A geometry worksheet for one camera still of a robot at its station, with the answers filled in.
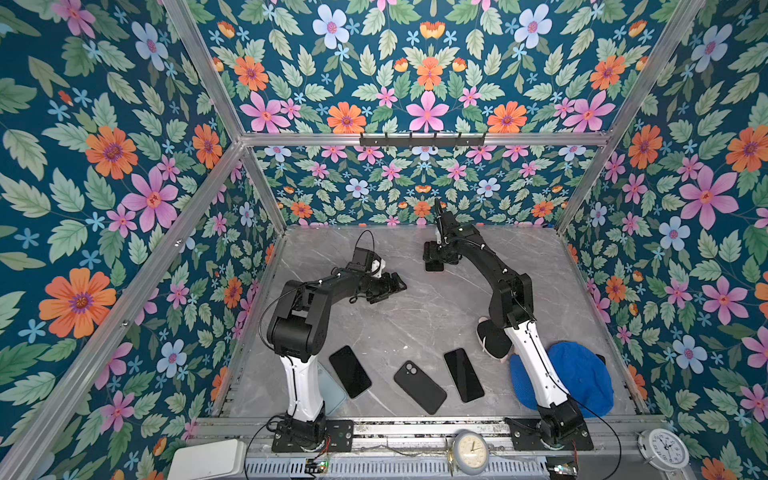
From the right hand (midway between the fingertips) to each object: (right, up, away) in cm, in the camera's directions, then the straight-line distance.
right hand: (433, 254), depth 108 cm
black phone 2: (+6, -34, -26) cm, 43 cm away
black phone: (-26, -34, -24) cm, 49 cm away
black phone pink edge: (0, -4, -1) cm, 5 cm away
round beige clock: (+5, -46, -40) cm, 61 cm away
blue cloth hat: (+40, -33, -26) cm, 58 cm away
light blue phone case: (-30, -40, -26) cm, 56 cm away
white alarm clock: (+50, -46, -39) cm, 79 cm away
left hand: (-11, -9, -13) cm, 19 cm away
